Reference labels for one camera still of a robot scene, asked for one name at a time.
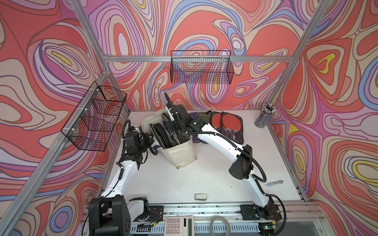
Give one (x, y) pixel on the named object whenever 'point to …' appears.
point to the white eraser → (201, 196)
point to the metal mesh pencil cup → (267, 109)
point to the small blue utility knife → (277, 182)
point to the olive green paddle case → (204, 116)
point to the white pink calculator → (179, 226)
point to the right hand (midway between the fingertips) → (170, 124)
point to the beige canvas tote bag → (181, 154)
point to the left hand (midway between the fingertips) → (155, 134)
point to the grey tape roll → (221, 219)
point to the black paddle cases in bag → (167, 138)
